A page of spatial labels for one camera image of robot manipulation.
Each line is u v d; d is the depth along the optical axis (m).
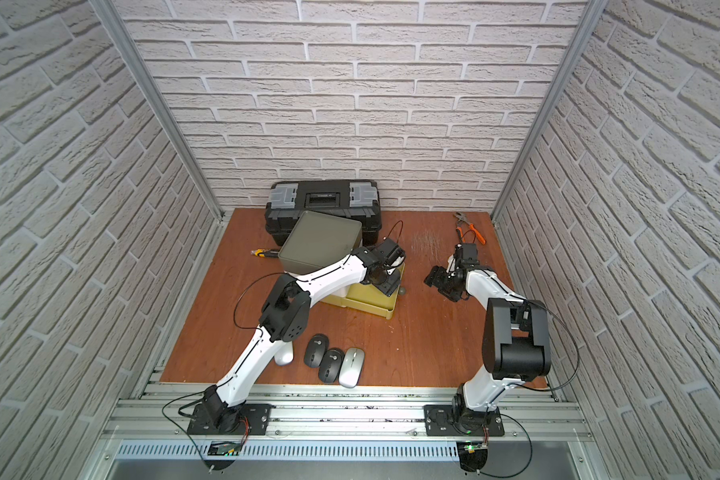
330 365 0.81
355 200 1.00
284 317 0.61
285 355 0.82
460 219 1.18
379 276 0.78
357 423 0.76
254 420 0.73
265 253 1.07
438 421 0.74
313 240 0.87
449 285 0.81
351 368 0.81
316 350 0.84
